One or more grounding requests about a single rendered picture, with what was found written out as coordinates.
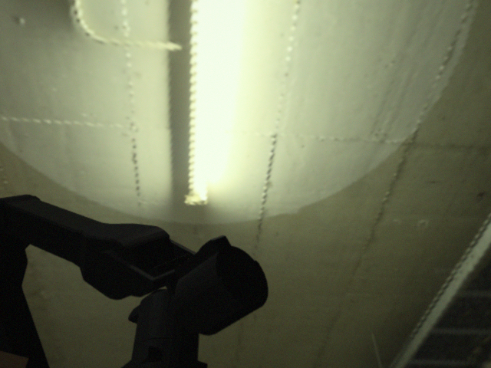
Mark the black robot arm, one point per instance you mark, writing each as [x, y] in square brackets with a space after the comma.
[207, 291]

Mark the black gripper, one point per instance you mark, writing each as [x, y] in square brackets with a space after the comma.
[165, 353]

